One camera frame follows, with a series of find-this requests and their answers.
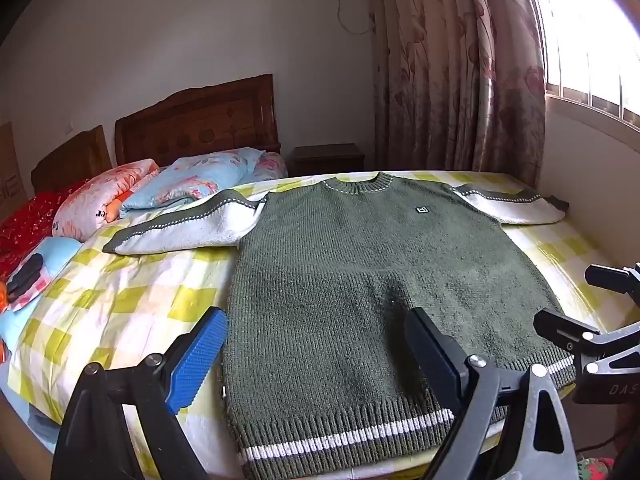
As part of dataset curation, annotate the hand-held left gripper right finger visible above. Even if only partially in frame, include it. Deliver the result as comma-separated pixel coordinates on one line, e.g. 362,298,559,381
405,308,580,480

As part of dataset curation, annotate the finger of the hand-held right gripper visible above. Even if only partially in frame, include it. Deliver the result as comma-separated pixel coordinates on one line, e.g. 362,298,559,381
585,262,640,307
533,308,602,357

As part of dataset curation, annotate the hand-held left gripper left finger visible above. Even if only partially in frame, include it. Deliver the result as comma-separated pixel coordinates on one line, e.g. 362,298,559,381
50,306,229,480

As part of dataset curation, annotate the green knit sweater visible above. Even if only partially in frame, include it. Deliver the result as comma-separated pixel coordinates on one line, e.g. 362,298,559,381
102,172,577,467

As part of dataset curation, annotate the bed with yellow checkered sheet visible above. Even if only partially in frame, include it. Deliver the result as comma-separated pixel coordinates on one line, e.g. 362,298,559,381
0,169,633,480

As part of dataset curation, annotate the light blue cloth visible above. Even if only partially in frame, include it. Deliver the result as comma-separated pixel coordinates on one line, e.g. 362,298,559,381
0,236,84,347

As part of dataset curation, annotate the blue floral quilt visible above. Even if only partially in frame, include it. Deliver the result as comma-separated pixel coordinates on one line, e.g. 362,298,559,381
119,147,289,219

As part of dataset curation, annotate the black padded object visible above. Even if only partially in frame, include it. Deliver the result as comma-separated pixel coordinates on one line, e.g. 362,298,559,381
5,252,46,307

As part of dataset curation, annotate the pink floral pillow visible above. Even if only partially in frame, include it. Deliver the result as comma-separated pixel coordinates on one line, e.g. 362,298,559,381
52,158,161,242

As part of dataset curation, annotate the red patterned blanket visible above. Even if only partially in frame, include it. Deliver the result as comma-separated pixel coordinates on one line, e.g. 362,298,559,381
0,179,89,282

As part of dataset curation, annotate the dark wooden nightstand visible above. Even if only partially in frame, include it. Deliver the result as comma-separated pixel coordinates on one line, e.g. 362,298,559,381
292,143,365,177

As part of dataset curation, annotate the small wooden headboard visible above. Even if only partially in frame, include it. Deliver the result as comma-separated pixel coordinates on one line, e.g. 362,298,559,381
31,125,114,194

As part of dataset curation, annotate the large carved wooden headboard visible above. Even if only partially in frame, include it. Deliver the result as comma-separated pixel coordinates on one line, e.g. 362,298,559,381
114,74,282,167

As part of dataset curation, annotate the barred window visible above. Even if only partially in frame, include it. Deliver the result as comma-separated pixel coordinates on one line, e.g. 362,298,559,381
521,0,640,129

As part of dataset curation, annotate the cardboard box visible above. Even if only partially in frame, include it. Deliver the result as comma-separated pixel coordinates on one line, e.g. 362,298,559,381
0,121,29,222

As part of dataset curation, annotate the pink floral curtain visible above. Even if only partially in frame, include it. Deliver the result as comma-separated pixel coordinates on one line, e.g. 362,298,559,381
362,0,549,189

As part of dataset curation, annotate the thin wall cable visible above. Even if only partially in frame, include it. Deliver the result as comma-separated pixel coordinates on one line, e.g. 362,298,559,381
334,0,377,37

